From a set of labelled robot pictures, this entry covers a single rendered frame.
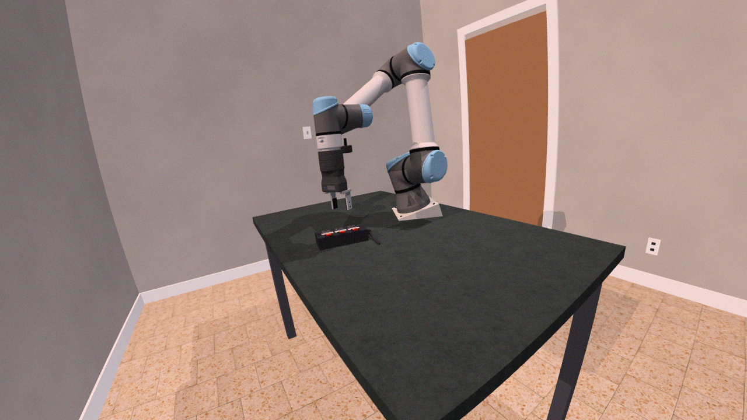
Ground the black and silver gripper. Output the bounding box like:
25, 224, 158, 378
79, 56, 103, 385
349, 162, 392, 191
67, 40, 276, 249
316, 134, 352, 210

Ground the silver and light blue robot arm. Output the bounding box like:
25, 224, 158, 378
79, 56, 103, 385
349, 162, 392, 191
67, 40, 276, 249
313, 42, 448, 214

